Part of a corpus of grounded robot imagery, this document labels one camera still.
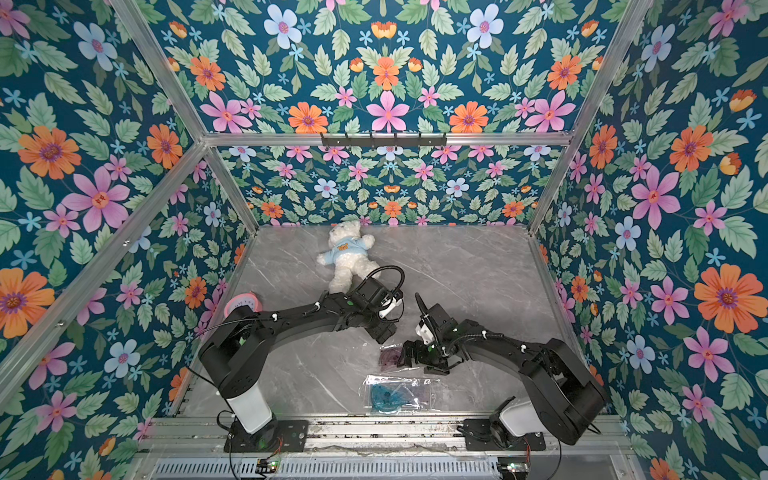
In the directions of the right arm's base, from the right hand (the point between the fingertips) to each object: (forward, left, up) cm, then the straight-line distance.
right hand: (414, 363), depth 83 cm
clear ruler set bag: (+2, +8, -2) cm, 8 cm away
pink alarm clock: (+19, +57, +2) cm, 60 cm away
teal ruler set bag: (-8, +5, -2) cm, 10 cm away
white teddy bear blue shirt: (+35, +24, +7) cm, 43 cm away
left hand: (+12, +8, +2) cm, 15 cm away
